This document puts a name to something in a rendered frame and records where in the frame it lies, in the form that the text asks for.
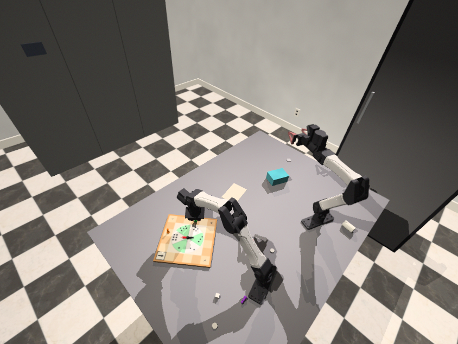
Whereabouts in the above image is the cream flat rectangular sheet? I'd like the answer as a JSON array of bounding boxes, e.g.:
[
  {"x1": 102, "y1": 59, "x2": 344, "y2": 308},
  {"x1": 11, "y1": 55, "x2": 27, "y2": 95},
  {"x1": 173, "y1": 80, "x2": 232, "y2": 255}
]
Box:
[{"x1": 222, "y1": 183, "x2": 247, "y2": 201}]

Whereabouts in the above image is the cream cylinder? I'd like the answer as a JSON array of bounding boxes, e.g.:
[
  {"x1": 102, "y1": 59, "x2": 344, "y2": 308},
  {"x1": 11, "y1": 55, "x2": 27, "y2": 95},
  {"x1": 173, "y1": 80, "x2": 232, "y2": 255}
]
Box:
[{"x1": 342, "y1": 220, "x2": 356, "y2": 233}]

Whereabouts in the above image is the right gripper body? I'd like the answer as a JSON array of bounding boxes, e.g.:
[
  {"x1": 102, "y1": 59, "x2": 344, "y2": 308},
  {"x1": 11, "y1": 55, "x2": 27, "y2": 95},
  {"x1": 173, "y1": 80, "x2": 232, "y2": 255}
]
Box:
[{"x1": 292, "y1": 133, "x2": 308, "y2": 148}]

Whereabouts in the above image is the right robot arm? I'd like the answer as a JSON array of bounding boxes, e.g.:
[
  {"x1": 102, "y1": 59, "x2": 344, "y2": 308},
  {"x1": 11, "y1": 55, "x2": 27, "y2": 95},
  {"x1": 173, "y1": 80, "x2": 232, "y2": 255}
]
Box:
[{"x1": 301, "y1": 124, "x2": 369, "y2": 230}]

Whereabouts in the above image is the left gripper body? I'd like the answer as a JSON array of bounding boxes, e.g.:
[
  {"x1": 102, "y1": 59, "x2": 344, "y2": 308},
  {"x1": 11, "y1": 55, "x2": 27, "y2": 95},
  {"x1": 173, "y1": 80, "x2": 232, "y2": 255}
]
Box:
[{"x1": 185, "y1": 207, "x2": 205, "y2": 220}]

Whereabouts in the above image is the teal rectangular block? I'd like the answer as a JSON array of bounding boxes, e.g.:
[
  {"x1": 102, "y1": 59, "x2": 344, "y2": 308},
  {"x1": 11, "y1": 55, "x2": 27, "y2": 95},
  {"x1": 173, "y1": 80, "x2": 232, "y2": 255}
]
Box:
[{"x1": 266, "y1": 168, "x2": 289, "y2": 186}]

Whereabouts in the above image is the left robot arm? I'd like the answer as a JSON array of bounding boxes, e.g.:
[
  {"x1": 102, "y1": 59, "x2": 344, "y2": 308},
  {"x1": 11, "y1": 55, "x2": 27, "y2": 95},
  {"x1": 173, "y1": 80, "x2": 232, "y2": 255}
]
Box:
[{"x1": 177, "y1": 188, "x2": 277, "y2": 304}]

